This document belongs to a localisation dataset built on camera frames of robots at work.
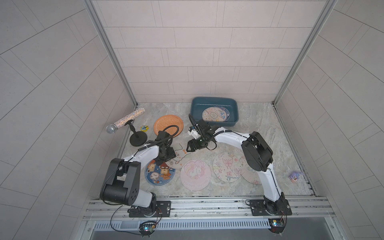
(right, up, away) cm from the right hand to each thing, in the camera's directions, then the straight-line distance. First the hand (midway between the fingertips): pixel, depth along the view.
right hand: (191, 148), depth 91 cm
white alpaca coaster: (-5, -4, -2) cm, 7 cm away
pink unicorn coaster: (+3, -13, -9) cm, 16 cm away
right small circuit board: (+41, -30, -23) cm, 56 cm away
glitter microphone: (-38, +14, -17) cm, 44 cm away
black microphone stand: (-35, +5, +5) cm, 35 cm away
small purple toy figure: (+55, -12, -13) cm, 58 cm away
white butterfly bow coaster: (+21, -9, -6) cm, 24 cm away
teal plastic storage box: (+4, +29, +24) cm, 38 cm away
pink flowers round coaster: (+16, +21, +18) cm, 32 cm away
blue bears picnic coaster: (+26, +23, +21) cm, 40 cm away
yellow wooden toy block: (-32, +11, +8) cm, 35 cm away
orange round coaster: (-16, +15, +14) cm, 26 cm away
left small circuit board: (-17, -28, -27) cm, 43 cm away
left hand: (-12, -4, 0) cm, 12 cm away
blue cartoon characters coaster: (-17, -12, -10) cm, 23 cm away
